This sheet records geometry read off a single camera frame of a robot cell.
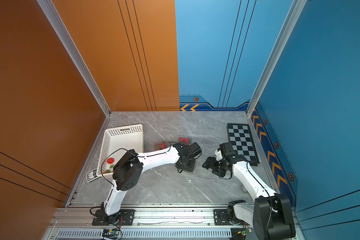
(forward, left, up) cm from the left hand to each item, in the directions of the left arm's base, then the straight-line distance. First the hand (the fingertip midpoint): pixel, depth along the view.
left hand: (191, 166), depth 89 cm
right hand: (-3, -9, +5) cm, 10 cm away
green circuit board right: (-32, -25, -2) cm, 40 cm away
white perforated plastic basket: (+18, +52, -1) cm, 54 cm away
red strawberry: (+3, +50, 0) cm, 50 cm away
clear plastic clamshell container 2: (+18, +4, +1) cm, 18 cm away
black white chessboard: (+17, -34, +1) cm, 38 cm away
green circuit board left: (-33, +40, -5) cm, 52 cm away
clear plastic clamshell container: (+15, +20, 0) cm, 25 cm away
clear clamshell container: (-4, +2, +2) cm, 5 cm away
